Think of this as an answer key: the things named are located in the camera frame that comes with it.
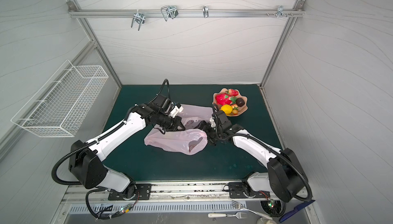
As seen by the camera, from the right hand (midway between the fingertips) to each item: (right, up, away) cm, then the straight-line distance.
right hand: (200, 130), depth 82 cm
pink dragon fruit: (+15, +17, +18) cm, 29 cm away
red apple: (+24, +22, +25) cm, 41 cm away
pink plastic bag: (-4, -3, -10) cm, 11 cm away
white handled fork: (+18, -36, -14) cm, 42 cm away
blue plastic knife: (+45, -34, -13) cm, 57 cm away
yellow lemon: (+17, +11, +16) cm, 26 cm away
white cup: (+28, -37, -15) cm, 49 cm away
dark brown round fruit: (+27, +15, +20) cm, 37 cm away
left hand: (-7, +3, -6) cm, 9 cm away
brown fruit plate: (+28, +10, +20) cm, 36 cm away
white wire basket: (-64, +14, -13) cm, 66 cm away
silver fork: (+18, -33, -13) cm, 40 cm away
